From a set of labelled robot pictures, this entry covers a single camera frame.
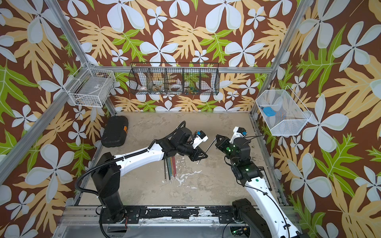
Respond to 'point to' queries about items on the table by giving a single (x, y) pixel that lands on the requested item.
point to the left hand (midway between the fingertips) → (207, 153)
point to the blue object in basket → (269, 111)
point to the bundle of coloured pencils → (170, 167)
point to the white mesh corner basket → (291, 115)
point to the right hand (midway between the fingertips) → (214, 135)
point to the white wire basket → (91, 86)
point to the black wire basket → (200, 79)
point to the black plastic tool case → (115, 131)
